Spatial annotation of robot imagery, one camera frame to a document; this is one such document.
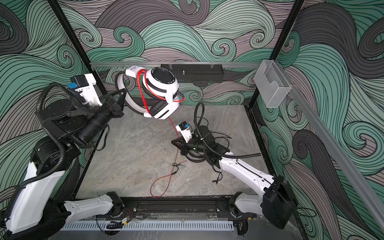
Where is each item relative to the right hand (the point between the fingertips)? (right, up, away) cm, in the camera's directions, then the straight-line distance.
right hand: (172, 142), depth 72 cm
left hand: (-13, +22, -24) cm, 35 cm away
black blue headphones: (+12, -12, +19) cm, 26 cm away
